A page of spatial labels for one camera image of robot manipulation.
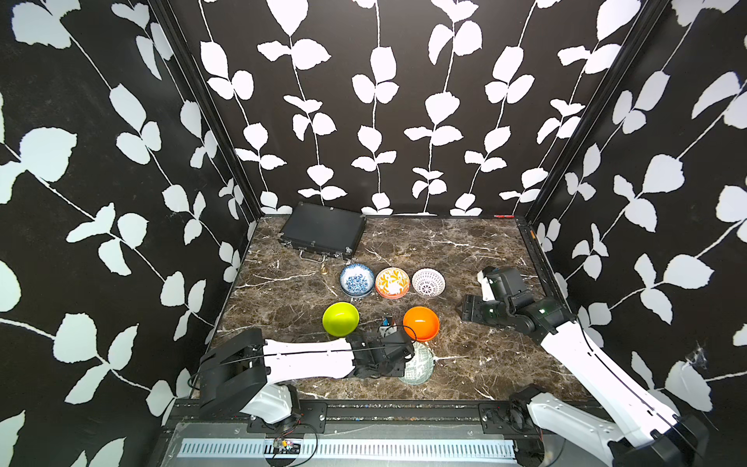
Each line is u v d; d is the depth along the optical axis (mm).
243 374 414
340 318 906
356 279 982
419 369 816
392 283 980
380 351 612
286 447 701
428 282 991
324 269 1016
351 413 766
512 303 573
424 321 881
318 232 1082
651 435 384
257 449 701
